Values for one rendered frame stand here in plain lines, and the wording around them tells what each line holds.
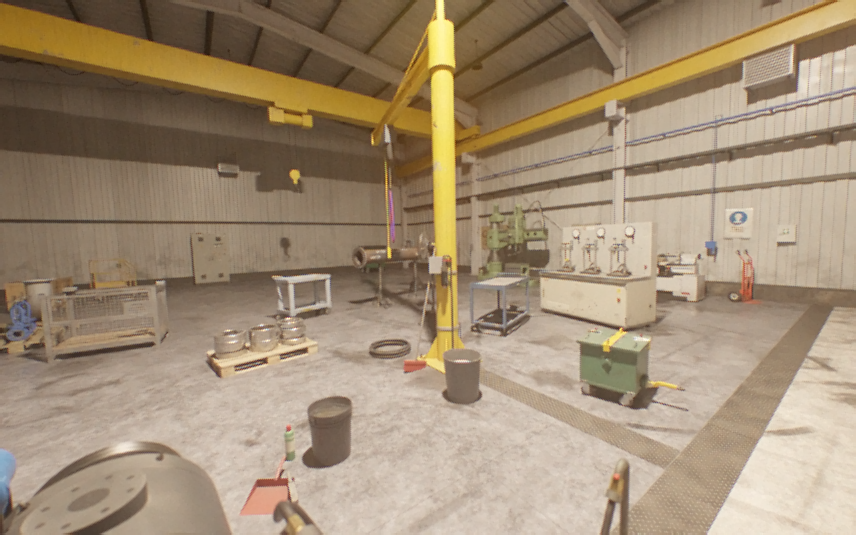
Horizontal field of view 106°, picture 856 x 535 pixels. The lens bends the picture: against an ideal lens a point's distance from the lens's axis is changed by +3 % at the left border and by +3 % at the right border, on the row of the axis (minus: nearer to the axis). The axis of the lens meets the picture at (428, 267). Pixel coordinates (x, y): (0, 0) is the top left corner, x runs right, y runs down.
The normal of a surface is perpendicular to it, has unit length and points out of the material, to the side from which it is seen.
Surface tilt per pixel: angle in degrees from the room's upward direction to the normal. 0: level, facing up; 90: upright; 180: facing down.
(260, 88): 90
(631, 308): 90
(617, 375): 90
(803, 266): 90
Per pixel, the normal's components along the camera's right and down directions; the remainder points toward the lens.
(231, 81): 0.58, 0.05
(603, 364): -0.69, 0.07
